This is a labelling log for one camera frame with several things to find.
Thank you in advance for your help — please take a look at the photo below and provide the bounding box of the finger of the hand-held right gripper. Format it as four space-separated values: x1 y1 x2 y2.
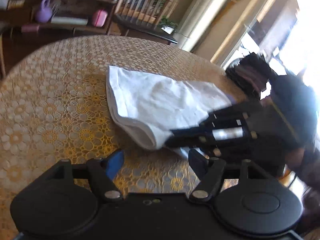
165 126 258 158
199 101 251 130

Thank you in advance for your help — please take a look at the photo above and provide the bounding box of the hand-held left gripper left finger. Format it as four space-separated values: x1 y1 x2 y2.
41 149 125 202

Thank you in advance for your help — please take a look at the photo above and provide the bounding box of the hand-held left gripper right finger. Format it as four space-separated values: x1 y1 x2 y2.
188 149 270 202

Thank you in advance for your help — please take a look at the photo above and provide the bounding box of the white and purple t-shirt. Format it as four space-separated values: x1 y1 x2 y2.
106 65 237 159

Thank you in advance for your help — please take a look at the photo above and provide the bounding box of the stack of dark folded clothes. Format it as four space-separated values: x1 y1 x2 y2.
225 52 278 103

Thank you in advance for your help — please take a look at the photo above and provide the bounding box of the golden curtain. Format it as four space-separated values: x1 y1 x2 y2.
210 0 285 65

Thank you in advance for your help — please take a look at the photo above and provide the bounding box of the white standing air conditioner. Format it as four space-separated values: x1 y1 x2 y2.
179 0 234 52

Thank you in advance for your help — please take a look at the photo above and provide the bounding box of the wooden chair with black seat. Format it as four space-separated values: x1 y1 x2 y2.
112 0 178 45

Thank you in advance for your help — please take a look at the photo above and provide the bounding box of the pink box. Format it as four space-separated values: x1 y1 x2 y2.
92 9 108 27

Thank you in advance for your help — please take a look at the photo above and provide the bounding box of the white flat box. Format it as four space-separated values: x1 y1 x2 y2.
50 16 89 26

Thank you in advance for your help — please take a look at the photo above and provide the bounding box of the pink flat pad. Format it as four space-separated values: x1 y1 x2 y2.
21 25 41 33

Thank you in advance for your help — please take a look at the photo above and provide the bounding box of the wooden television stand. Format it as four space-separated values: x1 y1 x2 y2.
6 0 118 37

